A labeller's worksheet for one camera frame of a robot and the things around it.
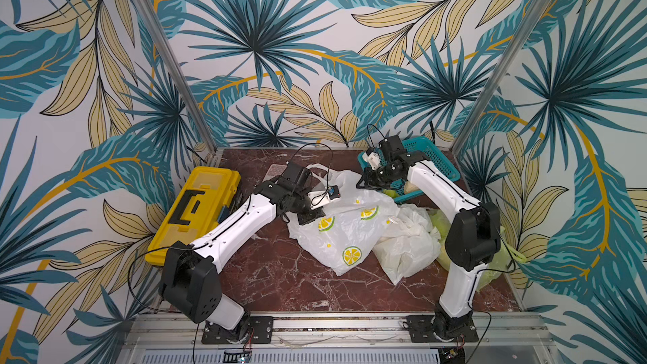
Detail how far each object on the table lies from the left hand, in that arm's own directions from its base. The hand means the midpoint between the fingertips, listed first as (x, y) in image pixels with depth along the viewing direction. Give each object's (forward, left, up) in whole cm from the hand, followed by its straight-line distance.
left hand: (318, 210), depth 80 cm
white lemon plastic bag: (-10, -27, -1) cm, 29 cm away
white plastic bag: (-7, -9, -2) cm, 12 cm away
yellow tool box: (-1, +38, 0) cm, 38 cm away
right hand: (+12, -14, -1) cm, 18 cm away
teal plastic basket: (+37, -46, -9) cm, 60 cm away
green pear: (+15, -28, -11) cm, 33 cm away
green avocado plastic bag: (-16, -53, -9) cm, 56 cm away
